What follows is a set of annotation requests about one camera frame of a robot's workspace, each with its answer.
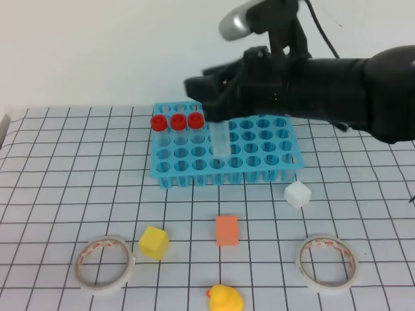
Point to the yellow rubber duck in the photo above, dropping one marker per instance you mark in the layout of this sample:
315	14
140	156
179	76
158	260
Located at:
224	298

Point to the red-capped clear test tube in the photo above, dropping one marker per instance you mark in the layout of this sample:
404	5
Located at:
220	139

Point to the right white tape roll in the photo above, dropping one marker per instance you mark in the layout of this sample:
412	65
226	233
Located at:
326	264

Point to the white foam cube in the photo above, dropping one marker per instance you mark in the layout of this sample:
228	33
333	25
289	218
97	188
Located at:
297	194

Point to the white black-grid table mat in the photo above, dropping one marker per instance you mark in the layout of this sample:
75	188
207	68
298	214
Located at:
69	175

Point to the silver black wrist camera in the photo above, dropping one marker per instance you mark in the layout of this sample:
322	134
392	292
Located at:
278	18

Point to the white tape roll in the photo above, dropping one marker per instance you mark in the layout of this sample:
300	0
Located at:
103	244
326	264

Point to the left white tape roll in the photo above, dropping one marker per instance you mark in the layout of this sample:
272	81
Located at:
103	244

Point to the orange foam block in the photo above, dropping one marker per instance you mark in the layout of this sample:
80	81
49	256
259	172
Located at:
227	230

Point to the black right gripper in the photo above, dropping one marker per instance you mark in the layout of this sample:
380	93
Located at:
255	84

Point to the blue test tube rack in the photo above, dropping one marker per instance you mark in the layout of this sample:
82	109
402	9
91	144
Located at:
261	147

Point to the racked red-capped tube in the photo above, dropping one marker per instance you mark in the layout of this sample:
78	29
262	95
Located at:
178	123
195	122
160	128

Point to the yellow foam cube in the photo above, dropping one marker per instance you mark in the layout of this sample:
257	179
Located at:
154	243

